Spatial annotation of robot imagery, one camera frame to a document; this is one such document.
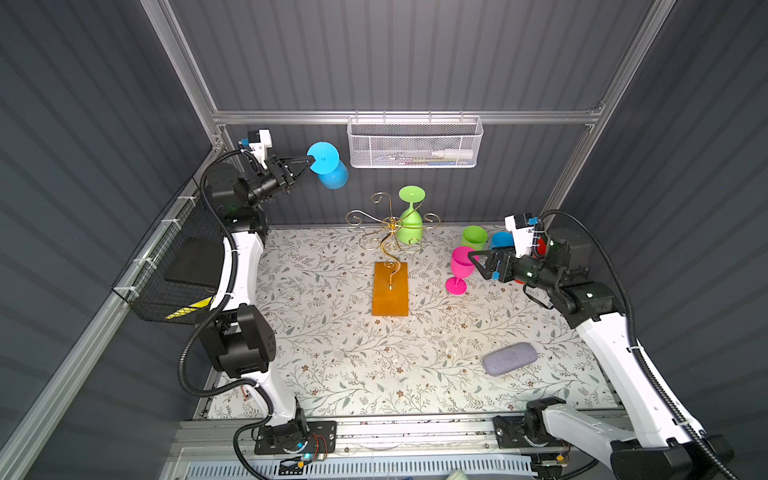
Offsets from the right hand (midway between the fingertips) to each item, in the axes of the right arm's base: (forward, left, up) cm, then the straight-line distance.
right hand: (485, 254), depth 69 cm
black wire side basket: (-4, +75, -2) cm, 75 cm away
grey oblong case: (-13, -10, -30) cm, 34 cm away
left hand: (+14, +39, +17) cm, 45 cm away
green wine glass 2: (+24, -6, -21) cm, 32 cm away
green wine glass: (+17, +17, -8) cm, 25 cm away
